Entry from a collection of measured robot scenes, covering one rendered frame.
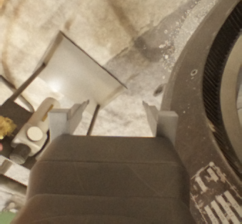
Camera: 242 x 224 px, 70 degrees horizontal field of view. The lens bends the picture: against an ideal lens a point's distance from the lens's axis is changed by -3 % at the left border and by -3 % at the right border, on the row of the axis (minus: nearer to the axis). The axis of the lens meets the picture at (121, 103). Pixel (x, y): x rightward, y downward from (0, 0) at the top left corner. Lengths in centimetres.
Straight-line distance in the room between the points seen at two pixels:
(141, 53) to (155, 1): 22
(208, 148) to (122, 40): 67
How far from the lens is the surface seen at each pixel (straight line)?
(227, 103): 31
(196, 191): 19
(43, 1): 87
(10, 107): 76
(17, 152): 62
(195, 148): 21
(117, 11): 78
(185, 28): 80
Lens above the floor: 76
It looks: 50 degrees down
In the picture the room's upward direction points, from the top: 169 degrees counter-clockwise
